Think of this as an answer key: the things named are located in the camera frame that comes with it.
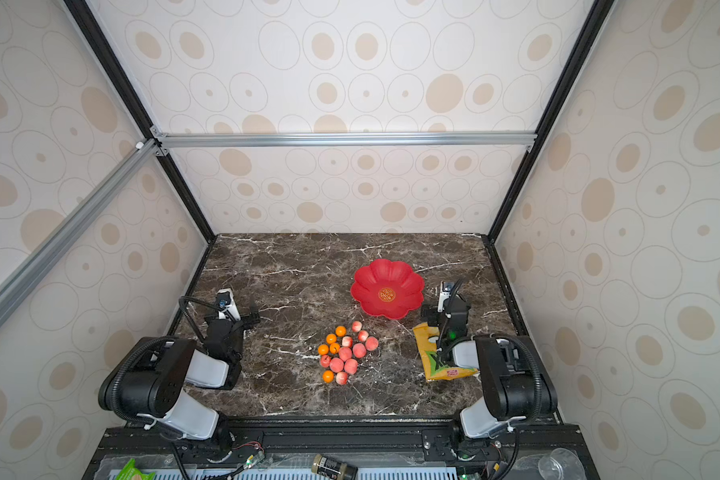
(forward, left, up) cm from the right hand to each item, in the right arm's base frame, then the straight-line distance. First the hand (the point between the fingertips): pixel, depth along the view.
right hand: (455, 300), depth 94 cm
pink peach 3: (-17, +29, -2) cm, 34 cm away
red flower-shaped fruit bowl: (+7, +22, -4) cm, 23 cm away
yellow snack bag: (-9, +10, -4) cm, 15 cm away
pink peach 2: (-14, +26, -3) cm, 30 cm away
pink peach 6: (-21, +36, -3) cm, 42 cm away
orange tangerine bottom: (-24, +38, -4) cm, 45 cm away
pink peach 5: (-20, +39, -3) cm, 44 cm away
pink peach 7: (-22, +31, -2) cm, 38 cm away
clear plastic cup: (-42, -20, -6) cm, 47 cm away
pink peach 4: (-18, +33, -2) cm, 38 cm away
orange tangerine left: (-17, +40, -3) cm, 44 cm away
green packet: (-49, +80, -2) cm, 94 cm away
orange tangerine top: (-10, +36, -3) cm, 37 cm away
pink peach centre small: (-14, +33, -3) cm, 36 cm away
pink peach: (-11, +29, -4) cm, 31 cm away
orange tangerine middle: (-17, +37, -2) cm, 40 cm away
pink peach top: (-9, +31, -3) cm, 32 cm away
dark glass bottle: (-46, +34, -2) cm, 57 cm away
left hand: (-5, +65, +8) cm, 65 cm away
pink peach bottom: (-25, +34, -3) cm, 42 cm away
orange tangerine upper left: (-13, +38, -3) cm, 41 cm away
